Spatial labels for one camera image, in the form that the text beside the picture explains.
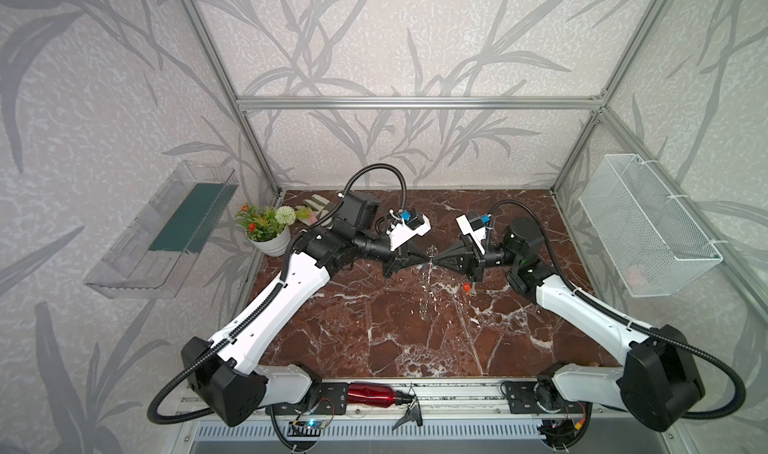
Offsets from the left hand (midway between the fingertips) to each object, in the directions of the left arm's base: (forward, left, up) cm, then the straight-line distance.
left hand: (429, 251), depth 64 cm
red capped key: (+7, -15, -32) cm, 36 cm away
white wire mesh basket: (0, -49, +2) cm, 49 cm away
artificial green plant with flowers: (+19, +48, -16) cm, 54 cm away
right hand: (0, -2, -2) cm, 3 cm away
